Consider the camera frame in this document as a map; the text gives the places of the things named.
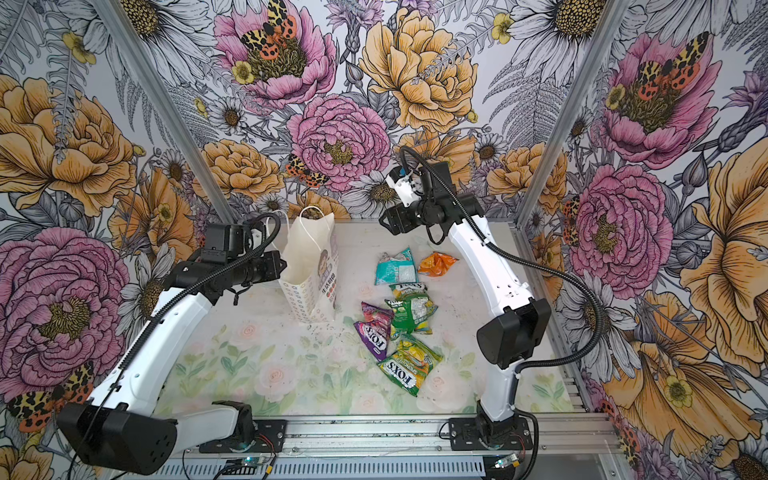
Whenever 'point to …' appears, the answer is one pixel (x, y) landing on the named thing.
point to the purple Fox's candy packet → (375, 329)
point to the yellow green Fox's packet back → (402, 290)
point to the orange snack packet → (435, 263)
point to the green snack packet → (410, 315)
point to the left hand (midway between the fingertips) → (284, 274)
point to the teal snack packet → (398, 269)
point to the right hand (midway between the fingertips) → (394, 223)
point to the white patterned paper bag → (310, 280)
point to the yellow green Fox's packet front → (412, 365)
